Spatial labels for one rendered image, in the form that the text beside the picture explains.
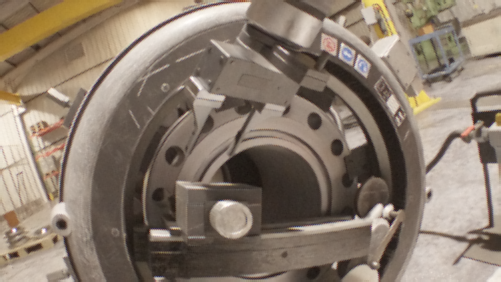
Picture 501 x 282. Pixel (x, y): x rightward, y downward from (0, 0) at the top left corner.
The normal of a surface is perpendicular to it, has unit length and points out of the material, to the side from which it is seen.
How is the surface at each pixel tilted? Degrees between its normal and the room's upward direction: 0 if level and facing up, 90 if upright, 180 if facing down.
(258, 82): 134
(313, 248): 90
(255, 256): 90
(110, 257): 90
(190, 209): 90
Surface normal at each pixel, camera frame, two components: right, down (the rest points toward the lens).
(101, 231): 0.33, -0.04
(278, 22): -0.19, 0.39
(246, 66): 0.49, 0.62
